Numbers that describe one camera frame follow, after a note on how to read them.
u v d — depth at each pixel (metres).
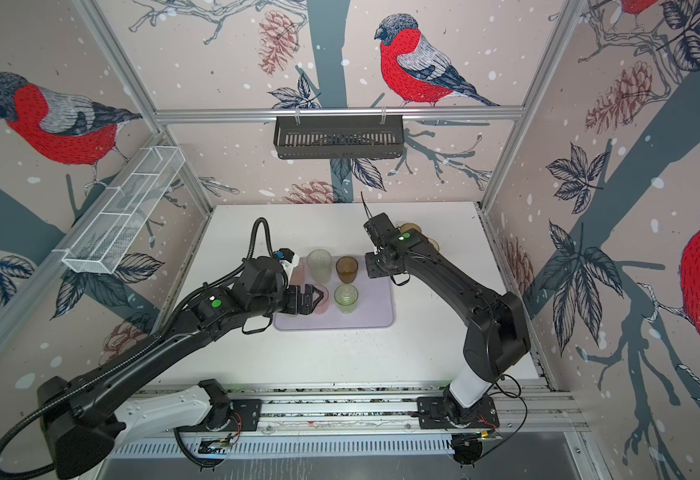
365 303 0.93
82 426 0.38
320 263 0.97
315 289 0.68
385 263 0.69
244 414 0.73
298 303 0.63
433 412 0.73
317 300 0.70
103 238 0.73
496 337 0.43
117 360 0.42
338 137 1.06
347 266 0.98
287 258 0.66
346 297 0.92
